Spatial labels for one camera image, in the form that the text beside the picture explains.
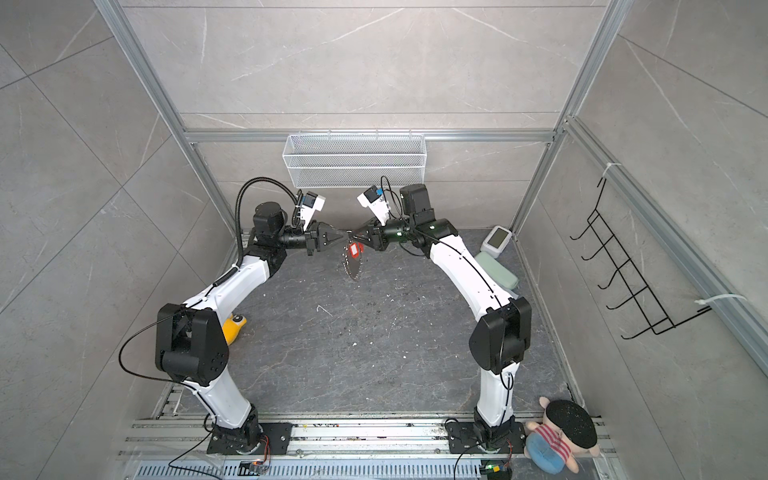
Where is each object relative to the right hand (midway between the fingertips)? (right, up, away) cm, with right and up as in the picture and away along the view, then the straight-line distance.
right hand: (353, 233), depth 75 cm
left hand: (-1, 0, -1) cm, 1 cm away
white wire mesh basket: (-9, +27, +24) cm, 38 cm away
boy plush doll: (+51, -46, -7) cm, 69 cm away
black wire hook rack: (+64, -15, -12) cm, 67 cm away
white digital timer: (+50, 0, +36) cm, 62 cm away
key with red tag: (+1, -4, +1) cm, 4 cm away
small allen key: (-14, -23, +23) cm, 35 cm away
